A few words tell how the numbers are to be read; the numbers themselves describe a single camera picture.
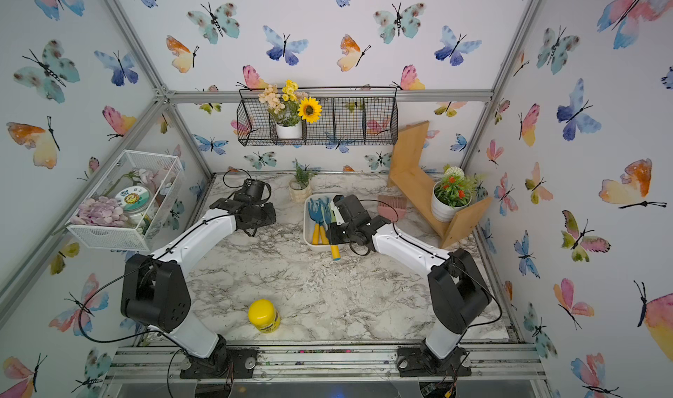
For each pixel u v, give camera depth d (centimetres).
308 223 102
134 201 65
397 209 108
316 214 103
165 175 79
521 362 76
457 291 45
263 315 73
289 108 86
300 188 110
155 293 45
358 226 65
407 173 112
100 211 59
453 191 83
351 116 98
